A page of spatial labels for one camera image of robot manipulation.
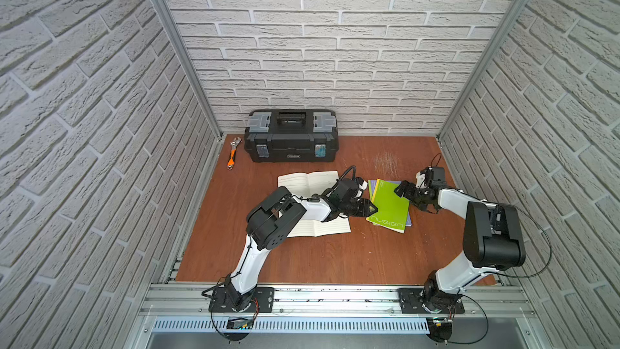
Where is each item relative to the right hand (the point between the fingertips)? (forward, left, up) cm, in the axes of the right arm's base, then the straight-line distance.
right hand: (406, 194), depth 97 cm
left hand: (-8, +14, +4) cm, 16 cm away
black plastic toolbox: (+22, +46, +16) cm, 53 cm away
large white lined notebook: (+7, +42, 0) cm, 43 cm away
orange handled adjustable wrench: (+35, +75, +1) cm, 83 cm away
